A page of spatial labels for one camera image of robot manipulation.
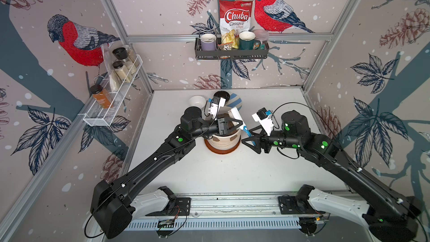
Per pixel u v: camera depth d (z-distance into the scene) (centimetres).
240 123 61
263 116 55
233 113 62
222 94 110
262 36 85
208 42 81
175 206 68
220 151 89
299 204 66
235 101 114
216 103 60
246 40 80
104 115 79
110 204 38
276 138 54
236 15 78
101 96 66
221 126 56
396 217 38
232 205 75
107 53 73
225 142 80
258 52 83
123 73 77
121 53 79
